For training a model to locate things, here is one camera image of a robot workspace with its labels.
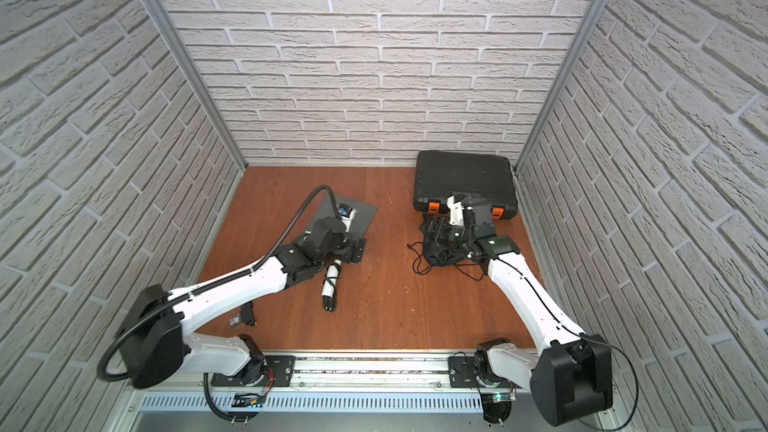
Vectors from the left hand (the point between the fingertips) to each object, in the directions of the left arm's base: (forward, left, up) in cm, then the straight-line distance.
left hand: (356, 232), depth 83 cm
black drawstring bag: (-2, -27, -10) cm, 28 cm away
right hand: (-1, -21, +3) cm, 21 cm away
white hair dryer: (-9, +7, -9) cm, 15 cm away
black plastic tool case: (+31, -29, -9) cm, 43 cm away
